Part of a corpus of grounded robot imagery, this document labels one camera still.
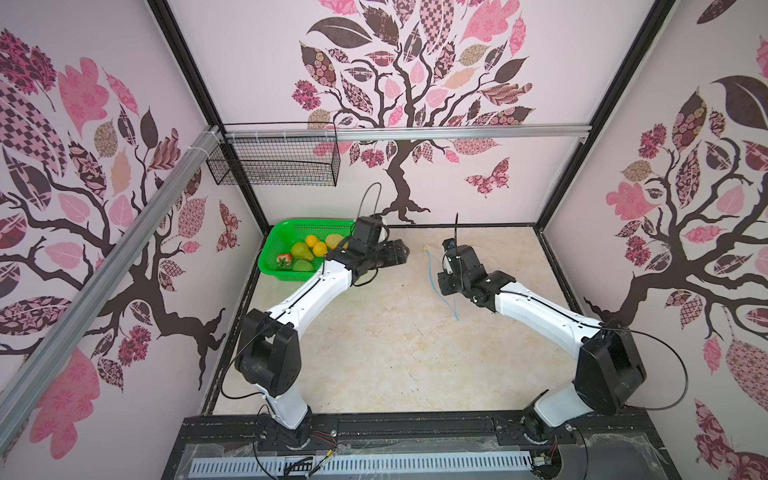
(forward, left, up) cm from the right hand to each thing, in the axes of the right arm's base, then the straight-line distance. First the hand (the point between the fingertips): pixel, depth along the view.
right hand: (447, 269), depth 87 cm
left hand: (+2, +14, +5) cm, 15 cm away
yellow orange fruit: (+23, +47, -11) cm, 54 cm away
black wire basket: (+34, +54, +19) cm, 67 cm away
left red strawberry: (+13, +55, -10) cm, 58 cm away
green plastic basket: (+24, +59, -10) cm, 64 cm away
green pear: (+17, +50, -10) cm, 54 cm away
